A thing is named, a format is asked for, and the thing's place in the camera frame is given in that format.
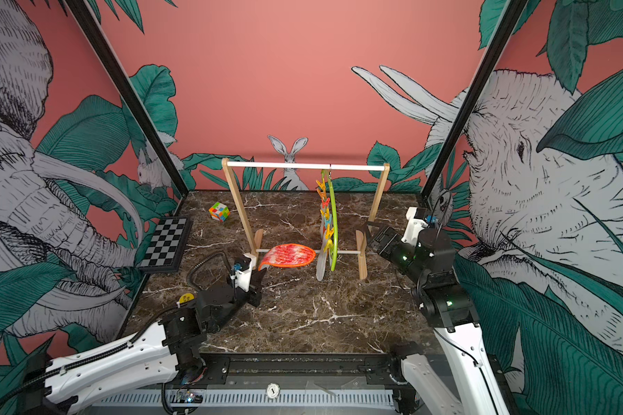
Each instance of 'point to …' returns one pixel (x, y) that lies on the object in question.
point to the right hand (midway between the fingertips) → (370, 225)
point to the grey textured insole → (324, 247)
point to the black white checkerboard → (166, 246)
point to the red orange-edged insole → (288, 255)
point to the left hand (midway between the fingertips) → (267, 267)
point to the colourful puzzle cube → (219, 212)
